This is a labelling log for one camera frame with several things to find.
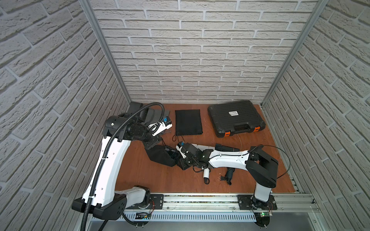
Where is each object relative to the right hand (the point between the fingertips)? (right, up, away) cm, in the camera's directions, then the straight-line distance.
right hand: (179, 162), depth 84 cm
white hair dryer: (+16, -6, -3) cm, 17 cm away
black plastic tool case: (+39, +27, +19) cm, 51 cm away
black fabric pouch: (+5, +23, +23) cm, 33 cm away
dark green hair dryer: (+29, -4, -2) cm, 30 cm away
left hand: (-8, +19, -19) cm, 28 cm away
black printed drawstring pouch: (-7, +7, -10) cm, 15 cm away
